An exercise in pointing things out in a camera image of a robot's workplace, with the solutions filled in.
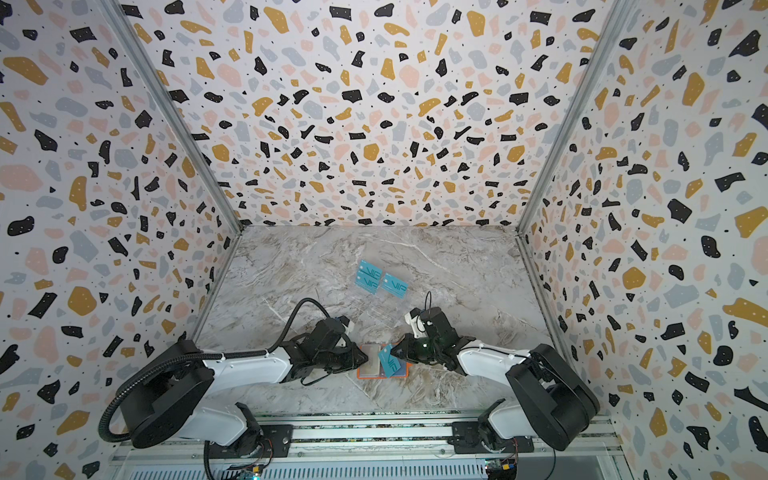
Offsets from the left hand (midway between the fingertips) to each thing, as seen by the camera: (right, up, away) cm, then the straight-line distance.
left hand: (374, 356), depth 83 cm
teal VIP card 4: (+6, +19, +11) cm, 22 cm away
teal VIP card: (+4, -2, 0) cm, 5 cm away
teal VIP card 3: (-4, +19, +14) cm, 24 cm away
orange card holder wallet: (-1, -4, +2) cm, 5 cm away
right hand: (+4, +2, 0) cm, 5 cm away
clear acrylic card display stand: (+2, +15, +16) cm, 22 cm away
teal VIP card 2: (-3, +24, +14) cm, 28 cm away
